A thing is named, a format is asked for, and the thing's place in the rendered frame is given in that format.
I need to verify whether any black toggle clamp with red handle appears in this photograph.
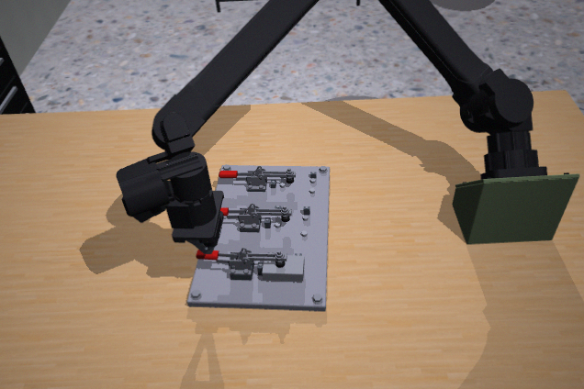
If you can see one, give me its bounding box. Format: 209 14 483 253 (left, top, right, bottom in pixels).
220 203 292 232
219 166 296 192

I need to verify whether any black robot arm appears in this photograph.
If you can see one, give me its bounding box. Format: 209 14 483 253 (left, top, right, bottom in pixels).
117 0 547 228

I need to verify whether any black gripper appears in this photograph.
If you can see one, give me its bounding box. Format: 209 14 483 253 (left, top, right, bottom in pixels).
172 187 224 254

